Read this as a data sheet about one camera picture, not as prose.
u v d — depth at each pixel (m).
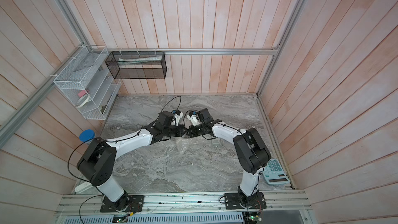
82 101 0.81
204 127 0.73
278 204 0.74
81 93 0.82
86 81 0.74
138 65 1.06
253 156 0.49
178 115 0.81
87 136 0.76
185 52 0.98
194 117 0.85
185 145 0.85
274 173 0.81
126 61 0.89
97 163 0.46
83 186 0.76
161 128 0.70
